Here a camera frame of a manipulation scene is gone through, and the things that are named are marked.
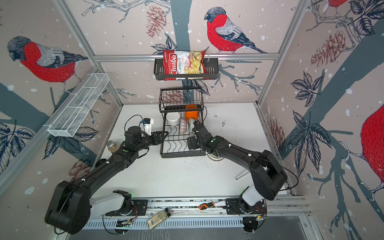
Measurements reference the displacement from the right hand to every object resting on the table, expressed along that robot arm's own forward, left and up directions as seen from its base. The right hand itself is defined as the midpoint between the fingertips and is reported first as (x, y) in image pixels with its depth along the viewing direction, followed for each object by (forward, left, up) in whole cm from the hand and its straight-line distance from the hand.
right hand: (192, 141), depth 87 cm
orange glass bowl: (+25, +3, -4) cm, 26 cm away
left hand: (-1, +14, +10) cm, 17 cm away
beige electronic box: (-38, +14, -6) cm, 41 cm away
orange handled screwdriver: (-31, -8, -9) cm, 34 cm away
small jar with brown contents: (-5, +47, +1) cm, 47 cm away
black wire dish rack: (+29, +11, 0) cm, 31 cm away
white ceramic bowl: (+20, +15, -2) cm, 25 cm away
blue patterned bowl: (+11, +7, +1) cm, 13 cm away
